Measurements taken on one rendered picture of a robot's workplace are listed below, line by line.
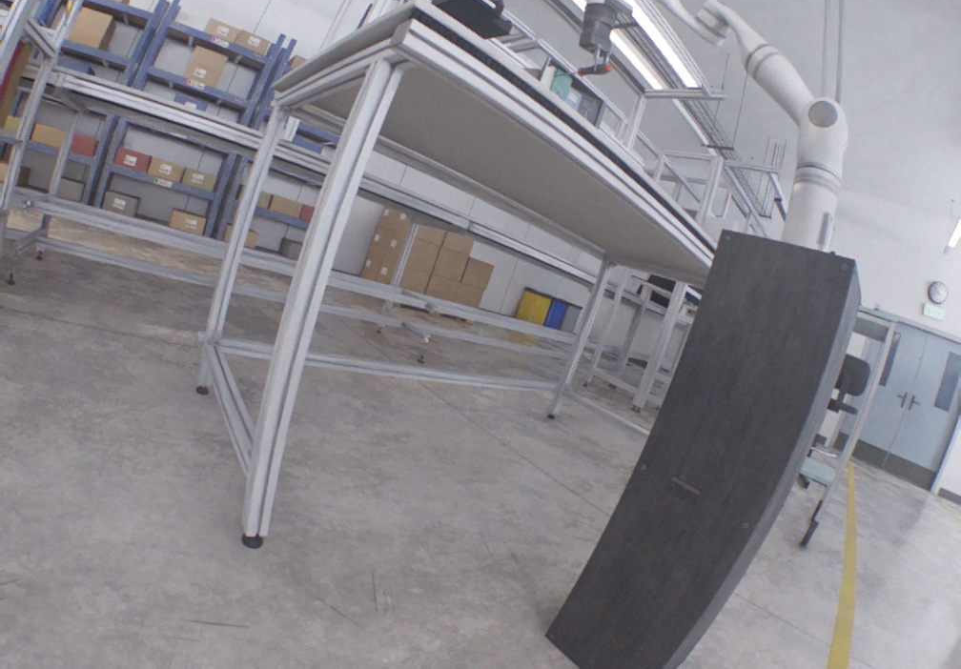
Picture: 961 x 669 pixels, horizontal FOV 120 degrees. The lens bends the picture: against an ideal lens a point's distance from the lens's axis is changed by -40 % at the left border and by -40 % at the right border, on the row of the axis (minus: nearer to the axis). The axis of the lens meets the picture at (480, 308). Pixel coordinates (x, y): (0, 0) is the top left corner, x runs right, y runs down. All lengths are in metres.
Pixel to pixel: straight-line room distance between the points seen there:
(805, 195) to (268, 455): 1.04
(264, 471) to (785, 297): 0.91
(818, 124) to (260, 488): 1.21
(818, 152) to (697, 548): 0.71
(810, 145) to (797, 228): 0.16
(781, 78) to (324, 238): 0.93
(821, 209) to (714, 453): 0.45
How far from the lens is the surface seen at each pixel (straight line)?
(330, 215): 0.73
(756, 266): 0.77
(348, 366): 1.71
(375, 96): 0.76
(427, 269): 4.73
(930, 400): 7.51
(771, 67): 1.05
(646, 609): 0.86
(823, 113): 0.95
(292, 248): 4.67
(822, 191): 0.88
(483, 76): 0.78
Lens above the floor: 0.64
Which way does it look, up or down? 5 degrees down
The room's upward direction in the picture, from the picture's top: 19 degrees clockwise
